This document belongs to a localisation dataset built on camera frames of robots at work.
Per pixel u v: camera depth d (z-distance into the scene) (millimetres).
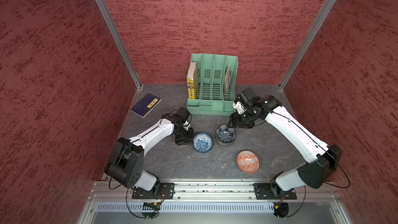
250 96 590
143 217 681
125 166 426
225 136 873
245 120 627
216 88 1180
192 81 881
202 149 852
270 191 716
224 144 814
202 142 874
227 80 1039
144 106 1063
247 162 831
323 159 402
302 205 698
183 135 725
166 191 746
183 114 697
